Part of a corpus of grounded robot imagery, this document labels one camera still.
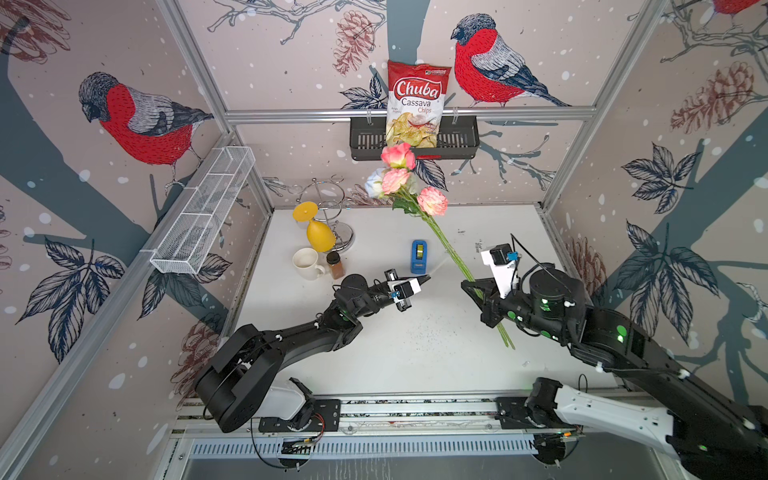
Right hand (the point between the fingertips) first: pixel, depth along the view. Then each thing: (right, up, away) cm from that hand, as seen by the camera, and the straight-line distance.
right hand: (463, 282), depth 61 cm
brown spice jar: (-34, +2, +32) cm, 47 cm away
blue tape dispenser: (-6, +2, +40) cm, 40 cm away
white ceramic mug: (-44, 0, +34) cm, 55 cm away
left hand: (-6, +1, +10) cm, 12 cm away
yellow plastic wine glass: (-37, +9, +28) cm, 48 cm away
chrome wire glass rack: (-42, +26, +59) cm, 77 cm away
